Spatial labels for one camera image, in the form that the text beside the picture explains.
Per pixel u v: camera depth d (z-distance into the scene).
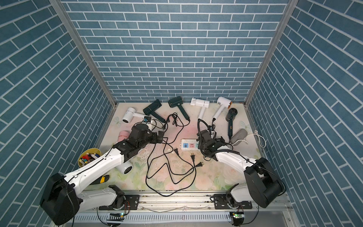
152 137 0.72
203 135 0.68
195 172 0.84
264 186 0.42
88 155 0.77
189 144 0.94
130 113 1.07
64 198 0.39
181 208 0.73
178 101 1.16
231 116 1.05
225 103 1.16
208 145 0.69
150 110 1.09
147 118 0.71
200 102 1.17
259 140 1.04
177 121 1.08
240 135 0.99
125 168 0.79
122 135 0.95
